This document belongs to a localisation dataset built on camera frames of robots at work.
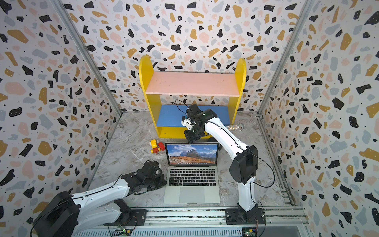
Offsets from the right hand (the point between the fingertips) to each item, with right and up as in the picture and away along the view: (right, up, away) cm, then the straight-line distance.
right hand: (188, 140), depth 82 cm
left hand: (-10, -24, +1) cm, 26 cm away
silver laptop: (+3, -21, +6) cm, 22 cm away
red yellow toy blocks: (-22, -6, +14) cm, 27 cm away
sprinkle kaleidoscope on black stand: (+29, +8, +4) cm, 31 cm away
